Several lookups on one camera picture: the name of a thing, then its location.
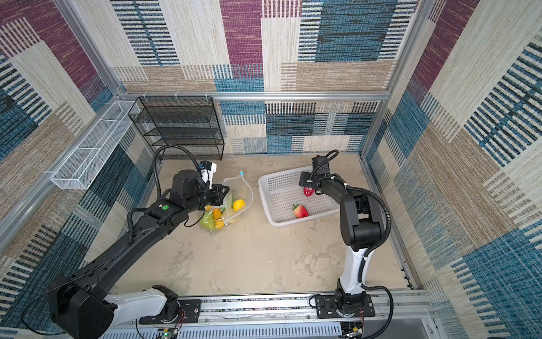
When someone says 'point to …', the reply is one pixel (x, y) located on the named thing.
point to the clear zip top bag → (238, 198)
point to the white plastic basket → (280, 192)
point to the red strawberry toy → (308, 191)
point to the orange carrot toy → (217, 213)
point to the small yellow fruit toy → (219, 224)
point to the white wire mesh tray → (78, 169)
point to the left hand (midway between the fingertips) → (230, 185)
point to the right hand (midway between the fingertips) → (311, 181)
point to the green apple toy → (207, 220)
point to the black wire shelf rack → (189, 122)
